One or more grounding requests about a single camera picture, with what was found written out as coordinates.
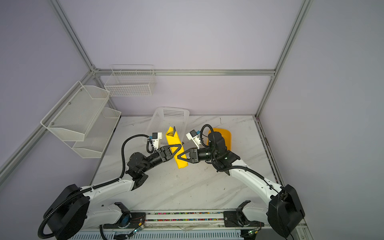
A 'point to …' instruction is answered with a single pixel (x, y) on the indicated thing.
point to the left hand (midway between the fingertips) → (181, 147)
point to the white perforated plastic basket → (162, 117)
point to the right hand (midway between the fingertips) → (179, 158)
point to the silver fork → (174, 130)
